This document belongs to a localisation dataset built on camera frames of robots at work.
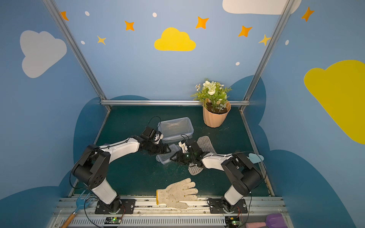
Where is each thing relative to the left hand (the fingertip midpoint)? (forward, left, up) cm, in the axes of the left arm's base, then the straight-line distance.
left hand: (168, 151), depth 90 cm
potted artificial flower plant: (+32, -31, +14) cm, 47 cm away
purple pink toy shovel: (-35, -58, -5) cm, 68 cm away
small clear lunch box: (-5, +2, 0) cm, 5 cm away
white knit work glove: (-24, -6, -5) cm, 25 cm away
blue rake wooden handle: (-30, +44, -4) cm, 53 cm away
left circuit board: (-37, +25, -5) cm, 45 cm away
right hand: (-5, -4, 0) cm, 6 cm away
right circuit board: (-36, -36, -6) cm, 51 cm away
